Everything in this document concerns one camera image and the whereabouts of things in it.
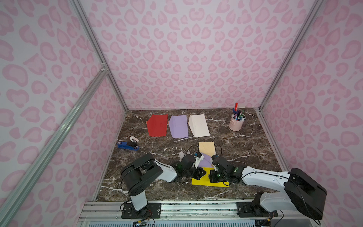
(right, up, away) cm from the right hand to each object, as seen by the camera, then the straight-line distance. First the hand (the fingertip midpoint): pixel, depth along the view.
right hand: (209, 179), depth 85 cm
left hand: (-1, +4, 0) cm, 4 cm away
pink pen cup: (+21, +34, +14) cm, 43 cm away
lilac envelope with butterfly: (-20, +30, +26) cm, 44 cm away
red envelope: (-36, +31, +23) cm, 53 cm away
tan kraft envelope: (+1, +16, +13) cm, 20 cm away
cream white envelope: (-4, +31, +25) cm, 40 cm away
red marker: (+22, +45, +15) cm, 52 cm away
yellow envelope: (-3, 0, -1) cm, 3 cm away
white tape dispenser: (-51, +22, +16) cm, 57 cm away
